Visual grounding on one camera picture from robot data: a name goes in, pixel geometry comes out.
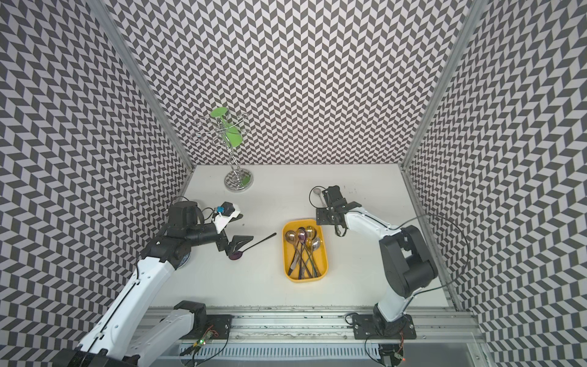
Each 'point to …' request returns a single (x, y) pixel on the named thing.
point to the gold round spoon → (310, 234)
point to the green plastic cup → (232, 134)
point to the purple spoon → (301, 237)
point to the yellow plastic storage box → (288, 250)
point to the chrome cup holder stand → (224, 129)
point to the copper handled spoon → (291, 236)
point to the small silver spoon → (317, 191)
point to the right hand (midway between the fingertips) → (328, 219)
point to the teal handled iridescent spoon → (308, 246)
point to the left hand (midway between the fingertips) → (243, 228)
